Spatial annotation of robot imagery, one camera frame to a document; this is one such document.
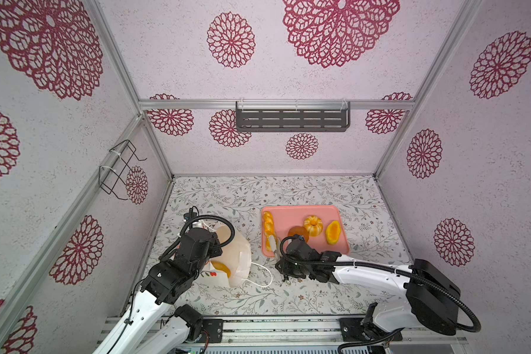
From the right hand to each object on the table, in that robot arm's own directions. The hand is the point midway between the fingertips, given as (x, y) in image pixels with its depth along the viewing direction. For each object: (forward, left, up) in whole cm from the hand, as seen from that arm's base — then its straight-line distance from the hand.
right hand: (274, 264), depth 81 cm
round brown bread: (+17, -11, -4) cm, 20 cm away
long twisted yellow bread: (+19, +3, -5) cm, 20 cm away
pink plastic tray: (+27, -5, -7) cm, 28 cm away
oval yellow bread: (+18, -25, -5) cm, 31 cm away
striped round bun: (+21, -17, -4) cm, 27 cm away
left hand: (+2, +20, +14) cm, 25 cm away
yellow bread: (-2, +19, +1) cm, 19 cm away
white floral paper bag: (+1, +15, -3) cm, 16 cm away
